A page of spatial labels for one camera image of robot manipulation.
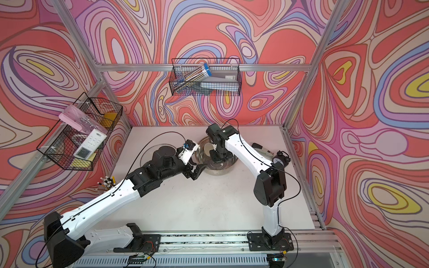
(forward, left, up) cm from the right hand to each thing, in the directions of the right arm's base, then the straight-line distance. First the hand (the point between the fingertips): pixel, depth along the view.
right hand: (220, 165), depth 83 cm
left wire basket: (+4, +65, +17) cm, 67 cm away
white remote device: (-1, +57, +18) cm, 60 cm away
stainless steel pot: (+1, +4, -4) cm, 6 cm away
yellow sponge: (-3, +62, +10) cm, 63 cm away
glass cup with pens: (-10, +52, +4) cm, 53 cm away
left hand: (-4, +9, +13) cm, 16 cm away
